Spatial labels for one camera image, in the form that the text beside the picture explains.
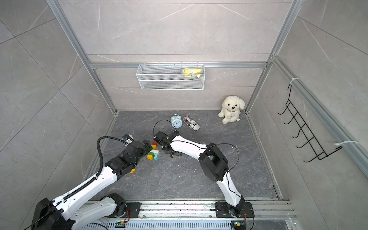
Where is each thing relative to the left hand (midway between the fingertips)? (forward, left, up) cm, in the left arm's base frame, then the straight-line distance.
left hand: (145, 143), depth 81 cm
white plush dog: (+28, -57, -5) cm, 64 cm away
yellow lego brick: (-3, 0, -13) cm, 13 cm away
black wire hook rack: (-12, -80, +16) cm, 82 cm away
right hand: (+1, -15, -12) cm, 19 cm away
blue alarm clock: (+24, -17, -9) cm, 31 cm away
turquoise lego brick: (-2, -4, -13) cm, 14 cm away
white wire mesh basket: (+46, -14, +13) cm, 50 cm away
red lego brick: (-4, -7, +6) cm, 10 cm away
